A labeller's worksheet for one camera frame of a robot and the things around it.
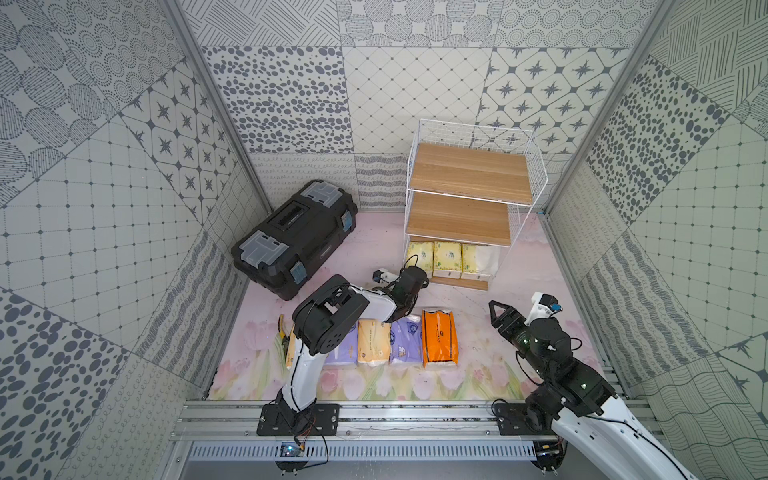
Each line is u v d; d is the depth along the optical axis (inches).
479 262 38.4
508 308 26.9
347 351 31.4
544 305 26.0
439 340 31.7
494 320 27.1
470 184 27.2
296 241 35.4
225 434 28.9
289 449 28.2
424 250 39.9
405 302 30.6
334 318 20.7
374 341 32.7
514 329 26.2
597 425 20.0
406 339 32.9
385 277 36.3
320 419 29.0
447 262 38.9
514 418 29.2
